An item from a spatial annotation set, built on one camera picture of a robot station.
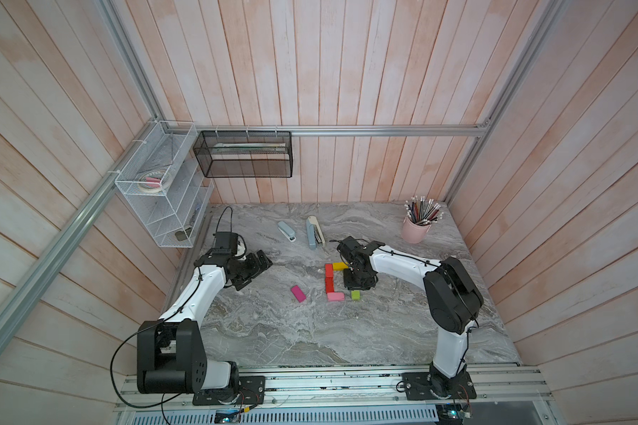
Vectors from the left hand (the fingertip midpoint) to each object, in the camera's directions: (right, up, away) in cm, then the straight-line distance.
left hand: (263, 272), depth 87 cm
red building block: (+23, -4, +10) cm, 25 cm away
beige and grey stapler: (+17, +13, +20) cm, 29 cm away
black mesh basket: (-11, +45, +16) cm, 49 cm away
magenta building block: (+11, -9, +6) cm, 15 cm away
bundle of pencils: (+60, +21, +17) cm, 66 cm away
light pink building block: (+25, -10, +6) cm, 27 cm away
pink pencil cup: (+55, +13, +15) cm, 59 cm away
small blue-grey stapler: (+6, +13, +20) cm, 25 cm away
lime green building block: (+31, -9, +4) cm, 33 cm away
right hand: (+30, -6, +7) cm, 32 cm away
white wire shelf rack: (-26, +18, -9) cm, 33 cm away
